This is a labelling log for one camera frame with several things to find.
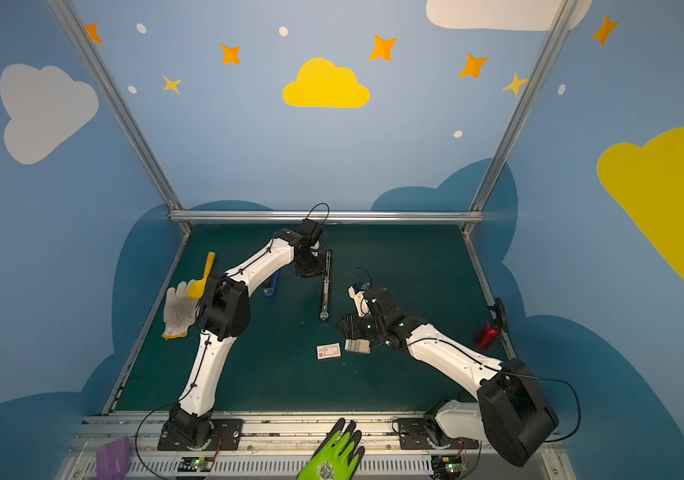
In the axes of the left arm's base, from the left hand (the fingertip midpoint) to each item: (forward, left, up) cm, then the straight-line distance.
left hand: (326, 272), depth 100 cm
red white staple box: (-25, -2, -6) cm, 26 cm away
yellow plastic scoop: (-3, +46, -6) cm, 46 cm away
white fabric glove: (-13, +47, -5) cm, 49 cm away
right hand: (-20, -7, +4) cm, 22 cm away
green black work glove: (-51, -5, -4) cm, 52 cm away
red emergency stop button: (-22, -48, 0) cm, 53 cm away
